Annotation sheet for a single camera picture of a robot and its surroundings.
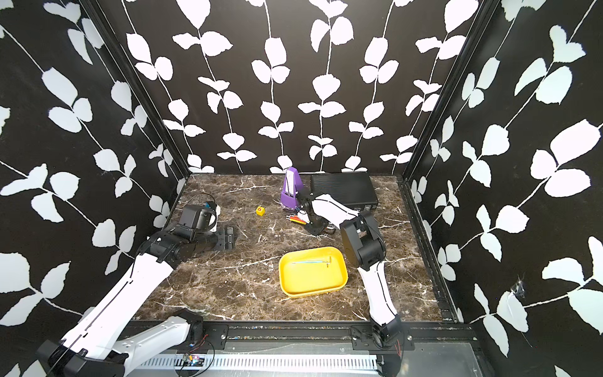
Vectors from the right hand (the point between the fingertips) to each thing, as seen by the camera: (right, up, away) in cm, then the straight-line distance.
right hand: (318, 225), depth 99 cm
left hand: (-31, +1, -23) cm, 39 cm away
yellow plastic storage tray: (-3, -16, -10) cm, 20 cm away
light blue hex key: (-4, -14, -9) cm, 17 cm away
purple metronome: (-12, +18, +2) cm, 21 cm away
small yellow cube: (-26, +6, +5) cm, 27 cm away
